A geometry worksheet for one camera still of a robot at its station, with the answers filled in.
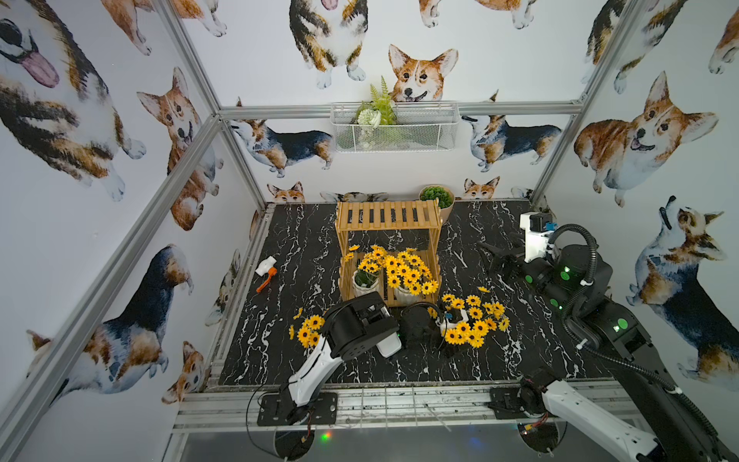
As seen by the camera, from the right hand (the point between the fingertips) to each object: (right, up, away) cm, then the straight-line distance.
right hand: (494, 237), depth 62 cm
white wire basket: (-13, +34, +30) cm, 47 cm away
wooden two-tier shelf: (-22, -5, +45) cm, 51 cm away
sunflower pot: (-2, -22, +12) cm, 25 cm away
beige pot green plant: (-1, +14, +47) cm, 49 cm away
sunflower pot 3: (-30, -13, +24) cm, 40 cm away
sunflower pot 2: (-43, -25, +10) cm, 51 cm away
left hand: (+1, -26, +21) cm, 34 cm away
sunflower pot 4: (-17, -11, +17) cm, 26 cm away
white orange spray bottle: (-65, -12, +37) cm, 75 cm away
